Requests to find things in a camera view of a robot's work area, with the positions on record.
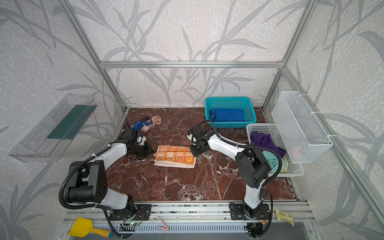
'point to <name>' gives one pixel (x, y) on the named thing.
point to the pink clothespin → (164, 226)
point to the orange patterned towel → (174, 156)
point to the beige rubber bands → (156, 119)
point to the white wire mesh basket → (303, 134)
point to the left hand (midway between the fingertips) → (156, 146)
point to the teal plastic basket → (235, 102)
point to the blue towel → (227, 115)
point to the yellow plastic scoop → (83, 227)
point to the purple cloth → (265, 140)
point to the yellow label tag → (282, 215)
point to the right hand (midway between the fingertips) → (194, 146)
